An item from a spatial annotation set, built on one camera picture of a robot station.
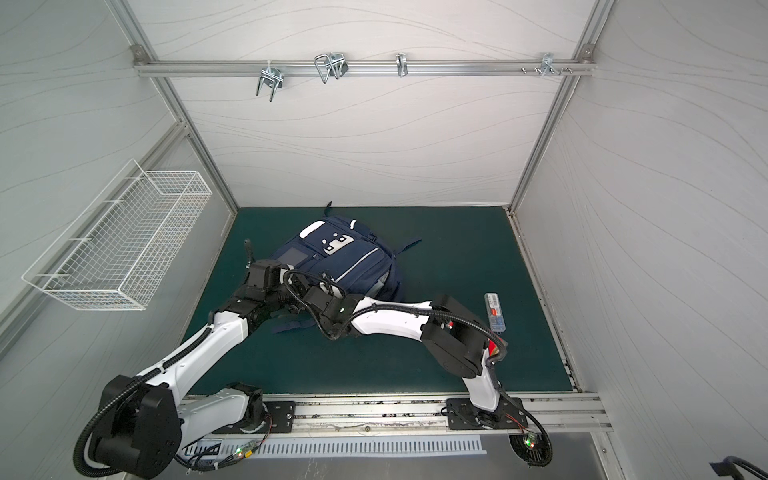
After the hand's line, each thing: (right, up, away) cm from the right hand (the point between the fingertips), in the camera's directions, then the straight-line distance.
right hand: (336, 297), depth 86 cm
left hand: (-1, +5, -4) cm, 6 cm away
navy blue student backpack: (+3, +12, +8) cm, 15 cm away
